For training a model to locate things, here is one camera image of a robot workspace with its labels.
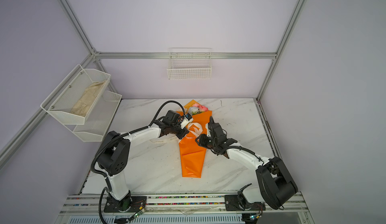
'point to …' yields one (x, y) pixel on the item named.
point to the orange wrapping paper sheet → (192, 154)
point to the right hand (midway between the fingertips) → (196, 139)
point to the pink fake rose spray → (201, 108)
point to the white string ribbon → (189, 127)
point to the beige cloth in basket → (83, 106)
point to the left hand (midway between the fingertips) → (186, 131)
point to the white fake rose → (193, 110)
